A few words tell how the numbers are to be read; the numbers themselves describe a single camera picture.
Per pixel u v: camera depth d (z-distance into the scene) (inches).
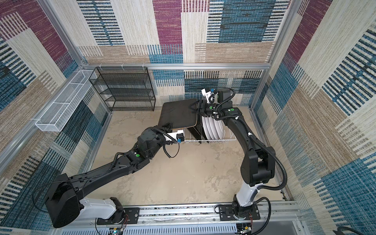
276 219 28.1
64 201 15.7
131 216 28.8
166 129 27.4
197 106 28.1
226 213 28.7
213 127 35.6
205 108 28.1
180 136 25.4
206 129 35.2
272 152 18.2
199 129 35.2
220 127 36.1
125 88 42.9
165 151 26.5
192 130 34.5
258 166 18.3
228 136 39.8
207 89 29.8
